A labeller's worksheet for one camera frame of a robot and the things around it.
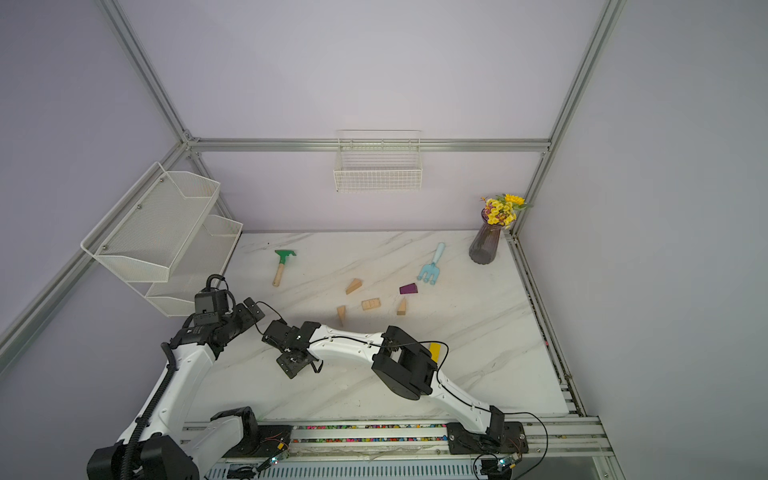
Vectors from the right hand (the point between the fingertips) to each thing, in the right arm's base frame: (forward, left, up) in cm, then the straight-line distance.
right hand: (304, 359), depth 88 cm
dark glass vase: (+36, -60, +12) cm, 70 cm away
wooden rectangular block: (+18, -20, +1) cm, 27 cm away
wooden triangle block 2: (+15, -10, +1) cm, 18 cm away
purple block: (+24, -33, 0) cm, 41 cm away
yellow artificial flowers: (+37, -62, +25) cm, 76 cm away
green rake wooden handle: (+33, +14, +2) cm, 36 cm away
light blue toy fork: (+33, -42, -1) cm, 54 cm away
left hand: (+7, +15, +12) cm, 20 cm away
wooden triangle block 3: (+17, -30, +1) cm, 34 cm away
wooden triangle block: (+27, -14, +1) cm, 30 cm away
